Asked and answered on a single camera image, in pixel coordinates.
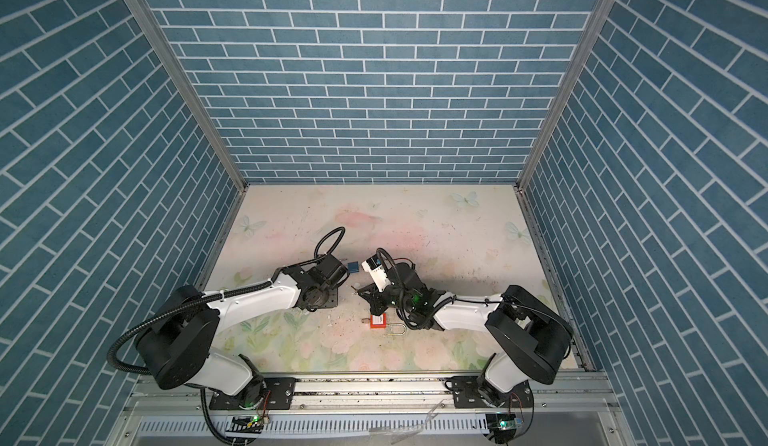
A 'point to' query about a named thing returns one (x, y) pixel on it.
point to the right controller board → (503, 426)
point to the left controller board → (245, 424)
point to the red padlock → (380, 322)
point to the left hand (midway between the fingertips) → (331, 299)
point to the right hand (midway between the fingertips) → (356, 291)
